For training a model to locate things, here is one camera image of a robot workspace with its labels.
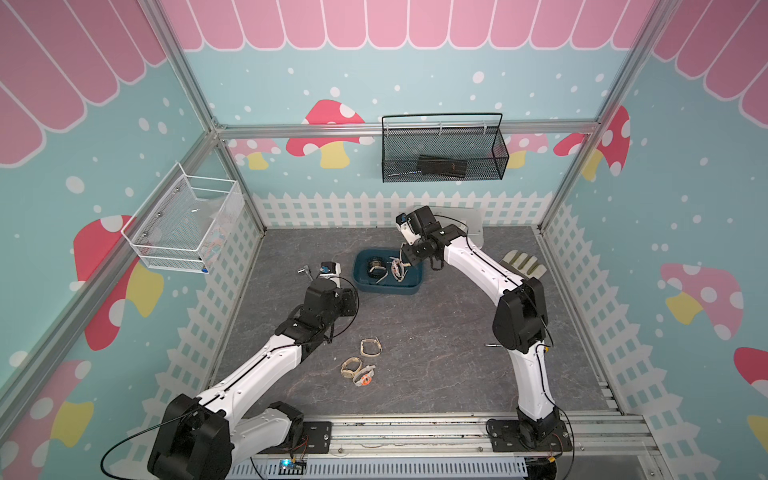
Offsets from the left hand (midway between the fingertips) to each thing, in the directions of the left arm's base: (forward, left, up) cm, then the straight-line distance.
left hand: (352, 294), depth 84 cm
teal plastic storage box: (+13, -1, -14) cm, 19 cm away
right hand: (+17, -17, 0) cm, 24 cm away
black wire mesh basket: (+42, -25, +21) cm, 53 cm away
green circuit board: (-39, +13, -17) cm, 44 cm away
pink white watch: (+17, -13, -10) cm, 23 cm away
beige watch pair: (+17, -9, -13) cm, 24 cm away
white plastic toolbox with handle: (+38, -40, -6) cm, 56 cm away
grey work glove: (+22, -60, -14) cm, 65 cm away
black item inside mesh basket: (+33, -24, +21) cm, 46 cm away
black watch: (+19, -6, -12) cm, 23 cm away
